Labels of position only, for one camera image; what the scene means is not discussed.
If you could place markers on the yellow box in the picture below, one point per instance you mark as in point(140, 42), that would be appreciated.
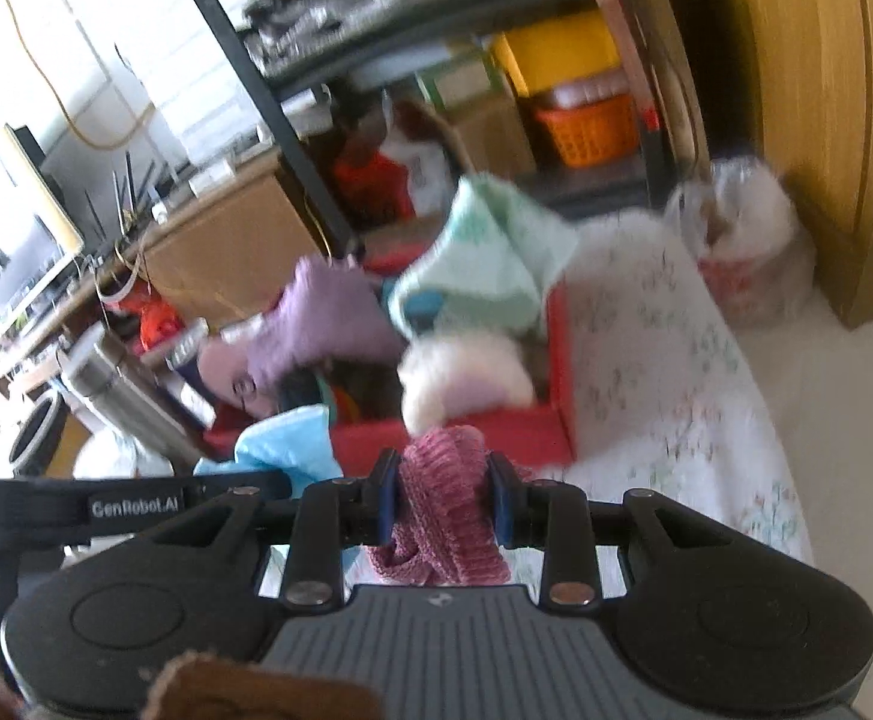
point(556, 49)

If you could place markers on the white plastic bag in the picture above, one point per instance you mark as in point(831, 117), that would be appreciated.
point(751, 240)

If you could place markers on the red cardboard box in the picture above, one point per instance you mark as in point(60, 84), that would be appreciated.
point(526, 435)

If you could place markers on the white plush toy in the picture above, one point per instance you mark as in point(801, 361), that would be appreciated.
point(459, 382)

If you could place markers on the black shelf rack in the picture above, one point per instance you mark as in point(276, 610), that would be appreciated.
point(264, 90)

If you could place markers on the long red cardboard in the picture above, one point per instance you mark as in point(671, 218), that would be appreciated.
point(631, 15)

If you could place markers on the stainless steel thermos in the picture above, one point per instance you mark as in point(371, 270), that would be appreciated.
point(121, 397)

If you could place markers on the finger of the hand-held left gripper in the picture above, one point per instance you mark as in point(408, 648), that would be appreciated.
point(249, 481)

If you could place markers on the wooden TV stand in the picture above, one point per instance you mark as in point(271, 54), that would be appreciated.
point(219, 255)

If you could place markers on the pink knitted cloth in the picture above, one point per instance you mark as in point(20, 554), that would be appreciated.
point(444, 495)

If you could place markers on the brown cardboard box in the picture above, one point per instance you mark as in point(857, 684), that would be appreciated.
point(492, 139)

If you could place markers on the green box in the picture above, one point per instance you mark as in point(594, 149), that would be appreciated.
point(459, 82)

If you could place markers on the orange plastic basket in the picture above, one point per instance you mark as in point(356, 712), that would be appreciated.
point(586, 131)

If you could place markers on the green and white towel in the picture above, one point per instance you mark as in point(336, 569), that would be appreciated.
point(481, 262)

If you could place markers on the bubble wrap sheet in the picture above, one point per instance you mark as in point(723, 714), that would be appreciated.
point(316, 22)

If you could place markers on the dark striped cloth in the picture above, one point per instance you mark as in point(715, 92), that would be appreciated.
point(342, 401)

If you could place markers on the white box device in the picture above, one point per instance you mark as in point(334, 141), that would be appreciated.
point(207, 181)

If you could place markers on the wooden cabinet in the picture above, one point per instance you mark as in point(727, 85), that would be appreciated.
point(819, 127)

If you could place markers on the flat screen monitor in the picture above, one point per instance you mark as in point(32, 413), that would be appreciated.
point(16, 255)

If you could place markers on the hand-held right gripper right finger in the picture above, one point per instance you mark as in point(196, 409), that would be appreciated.
point(500, 510)

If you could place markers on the clear plastic container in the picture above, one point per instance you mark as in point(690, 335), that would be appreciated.
point(579, 94)

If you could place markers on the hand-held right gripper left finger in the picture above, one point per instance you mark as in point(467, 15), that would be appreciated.
point(387, 502)

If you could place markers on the red and white bag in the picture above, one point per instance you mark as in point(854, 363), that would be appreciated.
point(369, 180)

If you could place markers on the brown fuzzy cloth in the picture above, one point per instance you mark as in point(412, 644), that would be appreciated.
point(256, 690)

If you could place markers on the purple knitted cloth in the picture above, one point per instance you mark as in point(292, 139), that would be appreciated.
point(316, 315)

